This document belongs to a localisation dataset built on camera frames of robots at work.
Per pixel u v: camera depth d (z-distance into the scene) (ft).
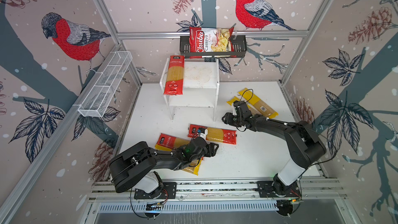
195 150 2.15
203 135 2.59
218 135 2.97
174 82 2.39
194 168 2.59
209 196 2.39
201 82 2.51
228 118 2.73
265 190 2.38
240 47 3.11
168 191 2.40
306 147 1.53
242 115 2.42
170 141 2.87
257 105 3.48
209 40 2.87
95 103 2.31
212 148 2.50
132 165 1.42
